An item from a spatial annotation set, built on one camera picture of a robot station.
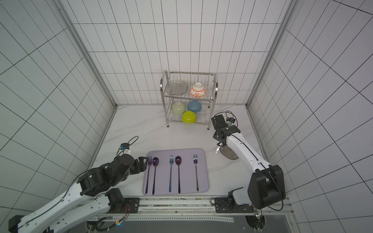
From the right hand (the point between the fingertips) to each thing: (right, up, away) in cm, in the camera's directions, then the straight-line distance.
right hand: (216, 135), depth 86 cm
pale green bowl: (-25, +18, +21) cm, 37 cm away
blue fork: (-28, -16, +2) cm, 32 cm away
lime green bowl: (-17, +11, +15) cm, 25 cm away
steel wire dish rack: (-17, +23, 0) cm, 29 cm away
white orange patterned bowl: (-12, +27, -1) cm, 30 cm away
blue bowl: (-12, +20, +25) cm, 34 cm away
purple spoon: (-37, -16, +1) cm, 41 cm away
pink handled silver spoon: (0, -8, -2) cm, 8 cm away
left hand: (-43, -13, -12) cm, 46 cm away
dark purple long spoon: (-23, -16, +2) cm, 28 cm away
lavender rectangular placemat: (-25, -22, -1) cm, 33 cm away
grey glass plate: (+9, -12, +8) cm, 18 cm away
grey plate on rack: (-25, +30, +7) cm, 40 cm away
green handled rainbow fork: (-13, -15, +3) cm, 20 cm away
